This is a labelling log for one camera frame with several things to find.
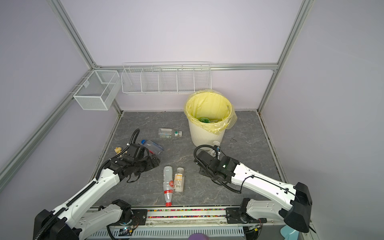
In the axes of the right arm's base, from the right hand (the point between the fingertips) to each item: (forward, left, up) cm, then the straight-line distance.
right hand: (204, 169), depth 75 cm
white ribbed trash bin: (+19, +3, +2) cm, 20 cm away
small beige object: (+18, +56, -11) cm, 60 cm away
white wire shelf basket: (+62, +25, +15) cm, 68 cm away
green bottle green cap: (+31, -1, +3) cm, 31 cm away
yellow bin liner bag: (+41, -7, +7) cm, 42 cm away
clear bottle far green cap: (+33, +25, -13) cm, 44 cm away
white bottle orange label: (-2, +13, -9) cm, 16 cm away
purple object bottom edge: (-27, +3, -15) cm, 30 cm away
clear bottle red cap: (-4, +20, -10) cm, 22 cm away
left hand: (+4, +28, -3) cm, 28 cm away
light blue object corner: (-25, -40, -14) cm, 49 cm away
